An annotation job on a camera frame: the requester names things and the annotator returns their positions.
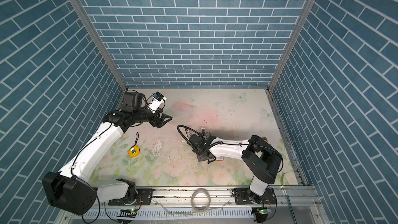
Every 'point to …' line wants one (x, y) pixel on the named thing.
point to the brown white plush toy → (265, 138)
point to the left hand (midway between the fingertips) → (166, 113)
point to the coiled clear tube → (192, 196)
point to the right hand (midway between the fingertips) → (201, 154)
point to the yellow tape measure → (134, 151)
